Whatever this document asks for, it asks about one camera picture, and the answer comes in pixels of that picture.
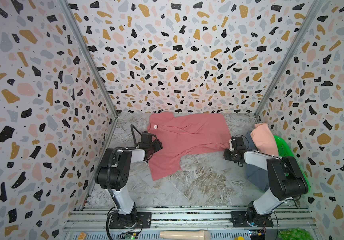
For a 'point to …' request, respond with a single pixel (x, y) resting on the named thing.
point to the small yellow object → (241, 238)
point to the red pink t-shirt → (185, 134)
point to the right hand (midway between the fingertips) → (225, 151)
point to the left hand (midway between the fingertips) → (158, 142)
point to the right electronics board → (255, 235)
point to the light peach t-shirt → (264, 139)
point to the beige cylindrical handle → (185, 235)
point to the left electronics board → (128, 235)
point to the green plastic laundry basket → (285, 150)
